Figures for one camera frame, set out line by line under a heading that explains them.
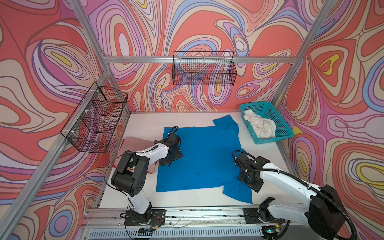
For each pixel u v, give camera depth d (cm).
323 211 40
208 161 91
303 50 84
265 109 116
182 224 73
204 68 96
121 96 86
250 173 60
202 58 86
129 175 47
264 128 104
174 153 86
